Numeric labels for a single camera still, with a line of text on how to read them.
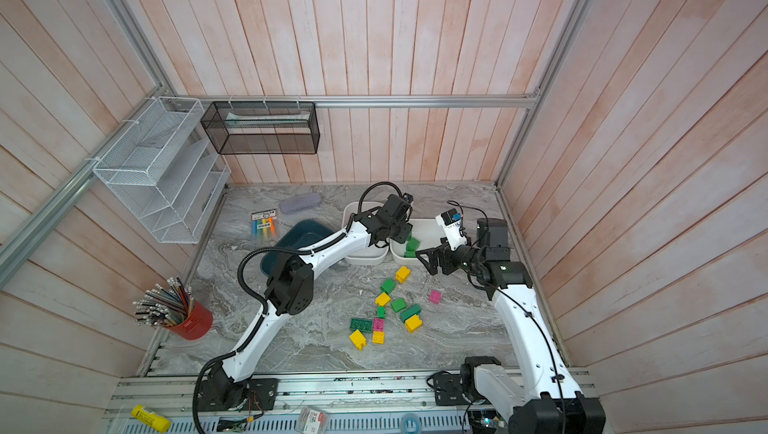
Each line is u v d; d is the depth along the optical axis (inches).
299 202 43.7
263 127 40.4
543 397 15.2
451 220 26.0
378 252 37.3
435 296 35.0
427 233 40.4
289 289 23.8
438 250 26.4
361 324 32.9
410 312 33.3
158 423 27.0
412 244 39.2
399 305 34.8
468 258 25.0
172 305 30.7
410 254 38.6
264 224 42.2
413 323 32.9
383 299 35.0
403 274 36.5
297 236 40.0
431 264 26.8
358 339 31.5
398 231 34.5
